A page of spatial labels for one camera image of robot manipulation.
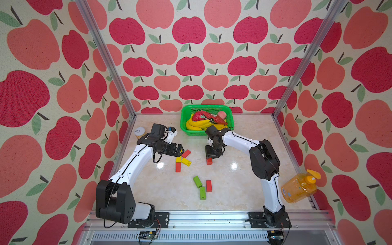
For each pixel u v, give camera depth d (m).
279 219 0.64
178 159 0.96
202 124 1.04
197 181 0.86
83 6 0.69
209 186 0.84
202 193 0.82
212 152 0.86
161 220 0.75
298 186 0.69
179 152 0.75
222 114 1.12
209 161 0.93
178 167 0.93
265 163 0.55
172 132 0.77
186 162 0.94
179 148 0.75
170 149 0.74
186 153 0.99
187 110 1.16
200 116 1.09
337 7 0.69
